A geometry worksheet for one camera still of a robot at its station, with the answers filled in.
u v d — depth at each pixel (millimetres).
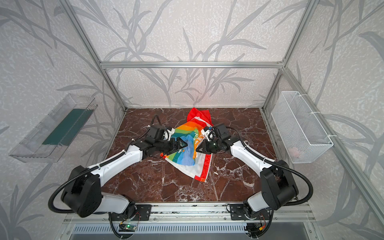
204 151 718
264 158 470
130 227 707
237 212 730
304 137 607
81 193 417
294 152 720
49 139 635
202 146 769
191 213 753
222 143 654
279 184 427
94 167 452
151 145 642
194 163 873
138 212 725
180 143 746
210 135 761
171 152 750
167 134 702
